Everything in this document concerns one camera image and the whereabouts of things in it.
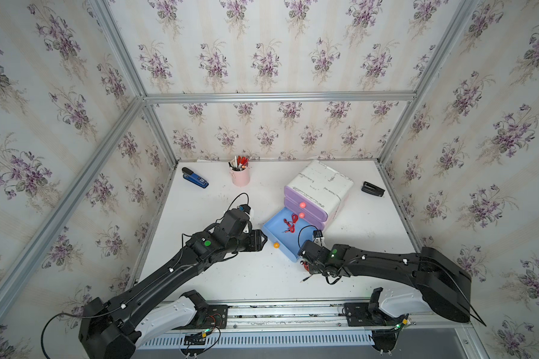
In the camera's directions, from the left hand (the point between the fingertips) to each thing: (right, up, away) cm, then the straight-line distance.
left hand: (266, 241), depth 74 cm
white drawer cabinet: (+21, +18, +7) cm, 29 cm away
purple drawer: (+15, +7, +11) cm, 20 cm away
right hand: (+19, -12, +11) cm, 25 cm away
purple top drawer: (+14, +12, +5) cm, 19 cm away
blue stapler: (-39, +23, +36) cm, 58 cm away
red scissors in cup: (-12, +30, +31) cm, 45 cm away
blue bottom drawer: (+9, -4, +11) cm, 14 cm away
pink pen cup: (-13, +22, +31) cm, 40 cm away
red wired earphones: (+10, +2, +21) cm, 23 cm away
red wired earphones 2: (+15, -11, +8) cm, 20 cm away
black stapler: (+52, +16, +33) cm, 63 cm away
